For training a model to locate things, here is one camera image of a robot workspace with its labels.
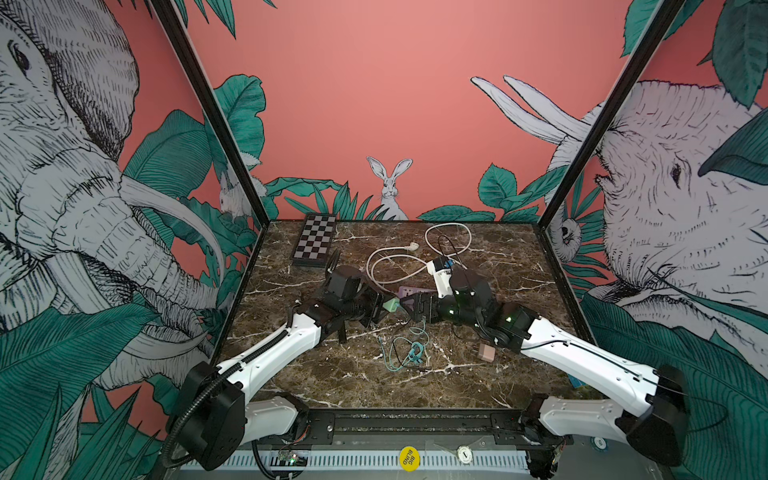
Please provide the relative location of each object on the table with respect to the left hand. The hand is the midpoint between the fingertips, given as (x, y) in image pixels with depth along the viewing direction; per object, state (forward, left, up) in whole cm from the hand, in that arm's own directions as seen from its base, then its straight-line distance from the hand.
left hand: (400, 295), depth 78 cm
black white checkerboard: (+32, +30, -16) cm, 46 cm away
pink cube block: (-11, -25, -15) cm, 31 cm away
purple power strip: (+11, -3, -16) cm, 20 cm away
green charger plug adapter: (-2, +2, -1) cm, 3 cm away
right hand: (-3, -2, +5) cm, 6 cm away
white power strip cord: (+31, -6, -17) cm, 36 cm away
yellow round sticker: (-34, -1, -18) cm, 39 cm away
